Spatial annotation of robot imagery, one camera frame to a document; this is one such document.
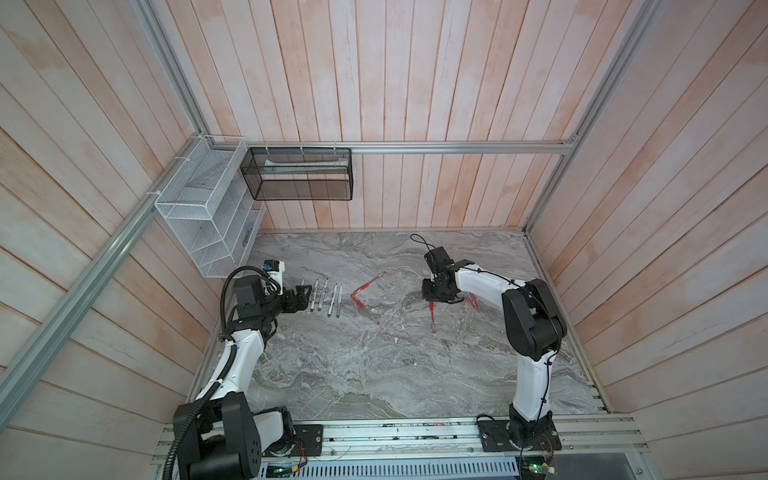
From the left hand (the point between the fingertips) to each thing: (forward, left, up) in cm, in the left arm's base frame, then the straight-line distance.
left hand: (298, 292), depth 85 cm
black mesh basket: (+45, +6, +9) cm, 47 cm away
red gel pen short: (+4, -18, -14) cm, 23 cm away
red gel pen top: (+11, -19, -15) cm, 26 cm away
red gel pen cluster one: (+3, -42, -14) cm, 44 cm away
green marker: (+6, -8, -14) cm, 17 cm away
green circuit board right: (-41, -61, -15) cm, 75 cm away
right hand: (+8, -41, -13) cm, 43 cm away
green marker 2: (+6, -10, -14) cm, 19 cm away
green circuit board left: (-41, 0, -15) cm, 44 cm away
